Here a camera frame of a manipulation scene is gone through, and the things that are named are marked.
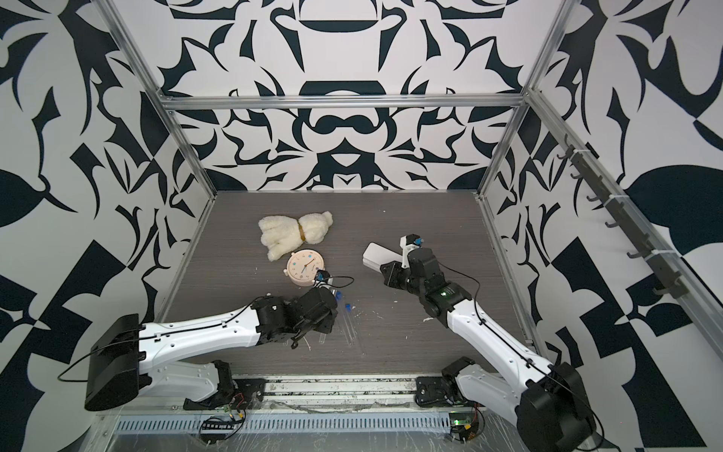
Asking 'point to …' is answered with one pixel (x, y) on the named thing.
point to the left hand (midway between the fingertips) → (332, 306)
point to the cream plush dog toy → (281, 234)
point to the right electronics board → (463, 426)
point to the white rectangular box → (376, 255)
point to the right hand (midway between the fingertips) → (382, 263)
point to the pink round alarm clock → (302, 266)
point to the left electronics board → (215, 429)
